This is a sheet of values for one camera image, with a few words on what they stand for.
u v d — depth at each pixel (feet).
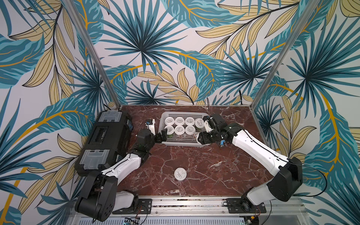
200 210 2.40
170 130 3.12
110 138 2.62
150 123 2.41
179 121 3.30
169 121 3.26
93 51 2.75
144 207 2.22
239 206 2.40
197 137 2.58
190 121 3.30
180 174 2.62
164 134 2.56
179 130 3.12
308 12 2.31
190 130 3.14
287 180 1.36
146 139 2.14
